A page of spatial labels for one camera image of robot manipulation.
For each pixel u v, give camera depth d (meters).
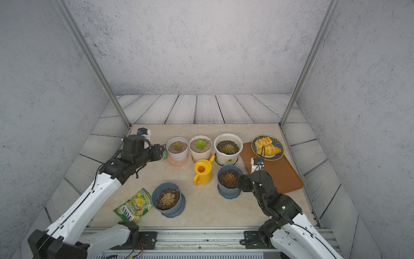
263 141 1.04
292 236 0.45
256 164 0.62
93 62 0.87
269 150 0.99
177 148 0.94
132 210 0.79
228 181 0.83
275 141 1.08
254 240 0.72
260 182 0.51
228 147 0.94
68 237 0.38
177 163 1.00
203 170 0.84
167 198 0.77
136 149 0.57
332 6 0.70
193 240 0.74
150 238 0.73
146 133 0.68
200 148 0.94
